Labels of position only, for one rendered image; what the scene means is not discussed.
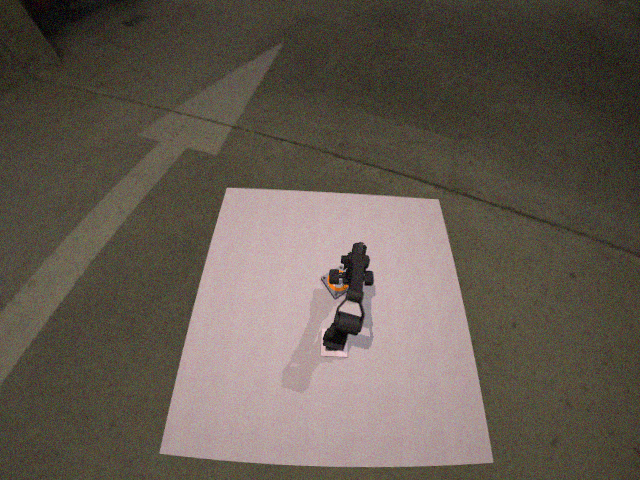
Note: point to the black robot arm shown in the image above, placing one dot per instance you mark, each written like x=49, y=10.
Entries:
x=344, y=323

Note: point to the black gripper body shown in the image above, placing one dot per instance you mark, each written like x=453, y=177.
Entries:
x=334, y=276

